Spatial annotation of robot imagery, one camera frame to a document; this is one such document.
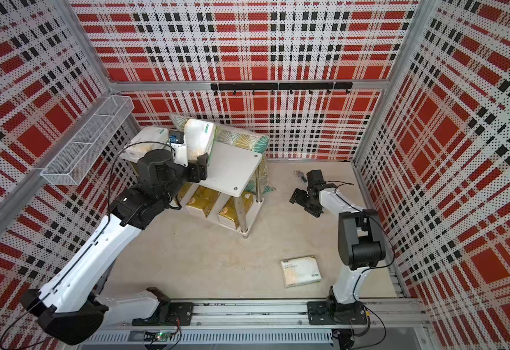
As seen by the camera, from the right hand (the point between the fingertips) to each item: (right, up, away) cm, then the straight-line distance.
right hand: (302, 203), depth 95 cm
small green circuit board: (-49, -40, -26) cm, 69 cm away
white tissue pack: (-3, -23, -17) cm, 29 cm away
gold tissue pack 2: (-31, -4, -12) cm, 33 cm away
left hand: (-37, +18, -29) cm, 50 cm away
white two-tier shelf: (-28, +13, -23) cm, 38 cm away
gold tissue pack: (-43, +2, -5) cm, 43 cm away
